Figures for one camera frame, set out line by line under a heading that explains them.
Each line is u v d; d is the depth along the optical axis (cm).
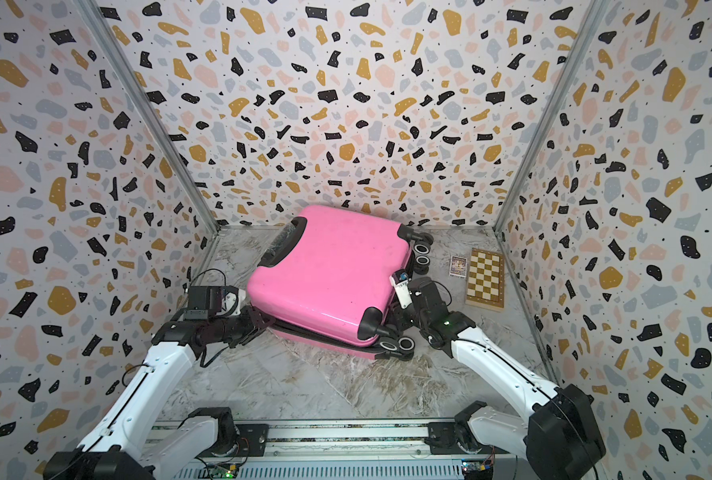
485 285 102
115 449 39
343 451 73
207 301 63
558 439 39
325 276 81
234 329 68
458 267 109
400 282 73
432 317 62
